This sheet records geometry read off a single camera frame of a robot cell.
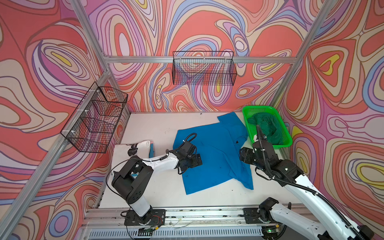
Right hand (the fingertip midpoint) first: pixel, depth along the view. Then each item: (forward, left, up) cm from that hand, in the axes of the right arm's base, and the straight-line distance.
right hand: (247, 155), depth 75 cm
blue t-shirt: (+22, +8, -23) cm, 33 cm away
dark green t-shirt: (+30, -28, -14) cm, 43 cm away
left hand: (+4, +24, -16) cm, 29 cm away
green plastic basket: (+46, -18, -14) cm, 52 cm away
